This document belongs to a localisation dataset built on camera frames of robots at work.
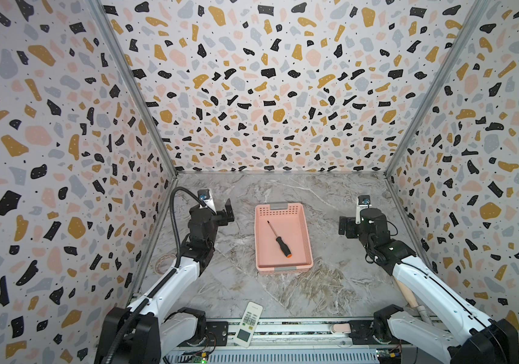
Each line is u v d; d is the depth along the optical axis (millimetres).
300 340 731
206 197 688
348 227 732
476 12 719
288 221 1032
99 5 686
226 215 762
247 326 746
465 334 404
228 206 753
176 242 548
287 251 911
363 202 702
